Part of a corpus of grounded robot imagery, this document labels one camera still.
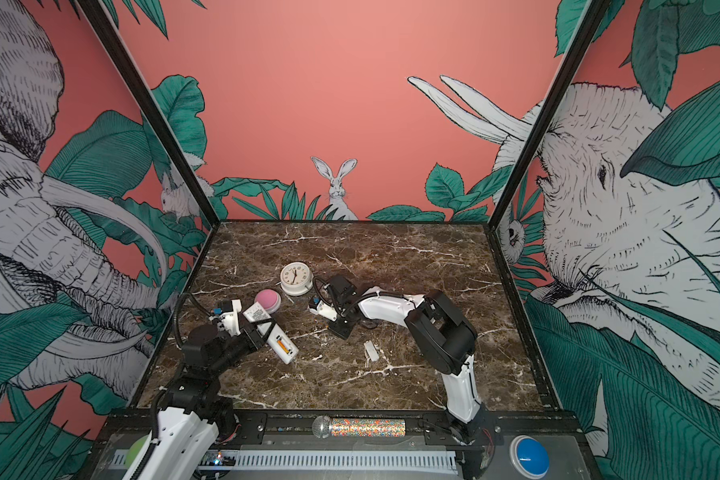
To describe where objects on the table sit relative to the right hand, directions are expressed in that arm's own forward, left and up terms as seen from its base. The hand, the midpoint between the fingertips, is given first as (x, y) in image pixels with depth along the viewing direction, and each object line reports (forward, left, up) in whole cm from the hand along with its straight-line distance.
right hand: (331, 326), depth 90 cm
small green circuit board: (-34, +24, -2) cm, 41 cm away
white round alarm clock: (+16, +13, +2) cm, 20 cm away
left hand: (-4, +13, +13) cm, 19 cm away
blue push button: (-33, -50, -1) cm, 60 cm away
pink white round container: (+9, +21, 0) cm, 23 cm away
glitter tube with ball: (-27, -1, +2) cm, 27 cm away
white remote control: (-4, +17, +15) cm, 24 cm away
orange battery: (-10, +11, +8) cm, 17 cm away
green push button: (-32, +43, +2) cm, 54 cm away
